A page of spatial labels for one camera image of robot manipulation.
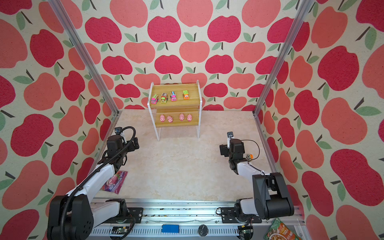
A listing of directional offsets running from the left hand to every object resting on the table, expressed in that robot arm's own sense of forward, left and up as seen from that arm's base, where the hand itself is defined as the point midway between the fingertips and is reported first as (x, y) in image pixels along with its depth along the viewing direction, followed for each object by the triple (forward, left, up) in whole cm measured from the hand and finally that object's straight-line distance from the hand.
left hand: (130, 140), depth 87 cm
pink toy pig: (+14, -23, +4) cm, 27 cm away
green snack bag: (-43, -78, -12) cm, 89 cm away
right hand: (0, -62, -6) cm, 63 cm away
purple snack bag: (-21, +7, -12) cm, 26 cm away
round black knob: (-43, -41, -4) cm, 60 cm away
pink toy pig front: (+15, -35, +5) cm, 38 cm away
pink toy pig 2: (+14, -18, +4) cm, 23 cm away
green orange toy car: (-4, -73, -11) cm, 74 cm away
